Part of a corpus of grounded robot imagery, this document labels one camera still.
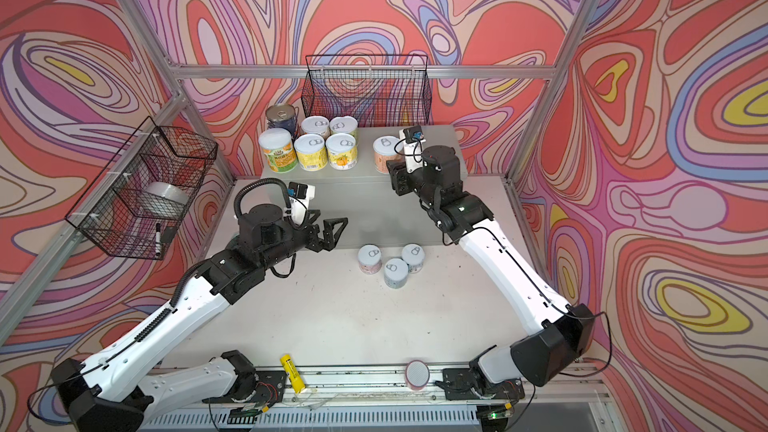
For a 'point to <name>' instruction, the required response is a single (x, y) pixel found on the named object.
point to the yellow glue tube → (296, 379)
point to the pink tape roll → (417, 374)
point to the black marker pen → (158, 240)
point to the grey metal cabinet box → (376, 217)
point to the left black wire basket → (138, 201)
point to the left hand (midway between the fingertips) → (337, 215)
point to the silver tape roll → (164, 200)
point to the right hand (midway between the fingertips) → (401, 165)
